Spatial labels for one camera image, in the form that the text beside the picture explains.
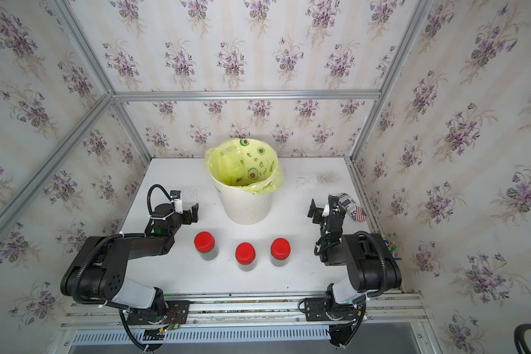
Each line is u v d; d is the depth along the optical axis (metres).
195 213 0.86
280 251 0.75
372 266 0.44
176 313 0.72
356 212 0.96
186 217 0.84
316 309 0.73
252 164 0.93
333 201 0.76
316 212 0.83
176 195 0.80
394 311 0.75
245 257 0.73
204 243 0.77
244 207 0.83
